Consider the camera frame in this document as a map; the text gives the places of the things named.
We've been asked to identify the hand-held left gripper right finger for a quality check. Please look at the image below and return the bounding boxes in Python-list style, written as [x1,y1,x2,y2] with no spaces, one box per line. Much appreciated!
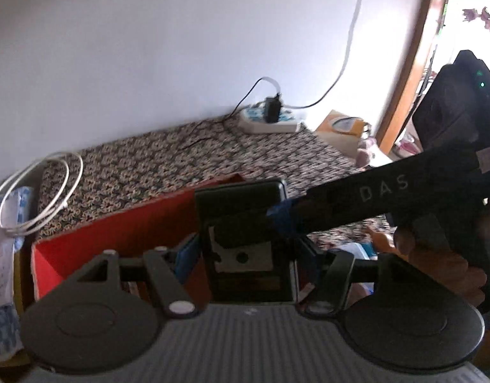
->
[295,237,414,317]

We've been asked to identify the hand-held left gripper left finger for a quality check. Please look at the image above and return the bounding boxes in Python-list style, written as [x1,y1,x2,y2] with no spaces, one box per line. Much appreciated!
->
[75,233,203,320]

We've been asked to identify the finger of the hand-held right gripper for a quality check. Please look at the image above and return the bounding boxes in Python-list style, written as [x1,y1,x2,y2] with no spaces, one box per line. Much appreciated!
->
[207,197,310,247]

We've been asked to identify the black digital pocket scale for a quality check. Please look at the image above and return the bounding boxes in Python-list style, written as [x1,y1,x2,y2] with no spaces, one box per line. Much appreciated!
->
[194,179,298,304]

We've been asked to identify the red patterned cardboard box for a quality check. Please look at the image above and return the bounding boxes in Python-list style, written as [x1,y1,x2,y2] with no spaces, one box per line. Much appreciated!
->
[31,172,249,302]

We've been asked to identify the person's right hand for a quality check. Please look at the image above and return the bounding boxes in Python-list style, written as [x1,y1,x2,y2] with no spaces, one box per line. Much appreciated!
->
[392,224,490,311]

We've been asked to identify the yellow cardboard box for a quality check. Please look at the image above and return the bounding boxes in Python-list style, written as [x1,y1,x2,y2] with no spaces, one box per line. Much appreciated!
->
[314,109,370,157]

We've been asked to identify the white power strip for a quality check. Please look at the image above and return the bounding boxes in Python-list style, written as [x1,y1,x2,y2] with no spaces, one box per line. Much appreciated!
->
[237,104,302,135]

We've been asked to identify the purple flowers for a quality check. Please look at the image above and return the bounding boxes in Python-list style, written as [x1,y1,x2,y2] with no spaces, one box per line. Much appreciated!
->
[462,6,490,40]

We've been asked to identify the black cable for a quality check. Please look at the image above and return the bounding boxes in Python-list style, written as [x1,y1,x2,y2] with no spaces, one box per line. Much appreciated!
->
[180,77,282,151]

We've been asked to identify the wooden door frame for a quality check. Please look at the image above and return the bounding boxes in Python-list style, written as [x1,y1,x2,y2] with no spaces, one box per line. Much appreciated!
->
[376,0,454,157]

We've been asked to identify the coiled white cable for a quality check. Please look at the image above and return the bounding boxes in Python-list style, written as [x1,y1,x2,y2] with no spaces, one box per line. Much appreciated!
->
[0,151,85,237]

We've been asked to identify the white wall cable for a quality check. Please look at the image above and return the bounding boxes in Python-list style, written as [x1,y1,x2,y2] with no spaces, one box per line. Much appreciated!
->
[280,0,372,109]

